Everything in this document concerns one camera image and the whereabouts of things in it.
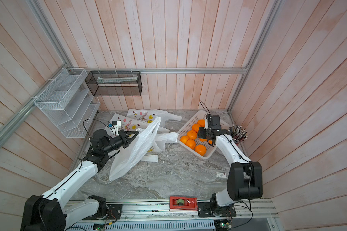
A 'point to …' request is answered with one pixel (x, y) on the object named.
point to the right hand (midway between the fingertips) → (202, 131)
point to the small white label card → (221, 174)
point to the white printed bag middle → (130, 124)
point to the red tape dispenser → (183, 203)
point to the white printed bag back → (150, 115)
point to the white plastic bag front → (134, 152)
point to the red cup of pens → (238, 134)
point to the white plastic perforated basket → (188, 125)
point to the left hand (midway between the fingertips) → (139, 134)
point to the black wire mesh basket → (115, 83)
